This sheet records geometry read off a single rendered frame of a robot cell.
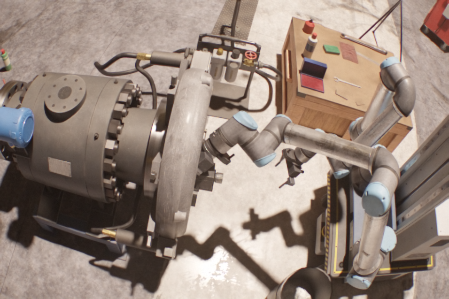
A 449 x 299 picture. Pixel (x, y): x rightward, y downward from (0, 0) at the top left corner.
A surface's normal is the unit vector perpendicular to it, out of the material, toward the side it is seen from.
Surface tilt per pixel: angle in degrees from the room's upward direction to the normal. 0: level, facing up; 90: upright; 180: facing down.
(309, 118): 90
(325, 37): 0
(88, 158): 48
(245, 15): 0
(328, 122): 90
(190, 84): 13
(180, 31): 0
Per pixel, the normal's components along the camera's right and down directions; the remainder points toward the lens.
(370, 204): -0.66, 0.53
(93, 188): -0.11, 0.72
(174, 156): 0.04, 0.00
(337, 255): 0.11, -0.50
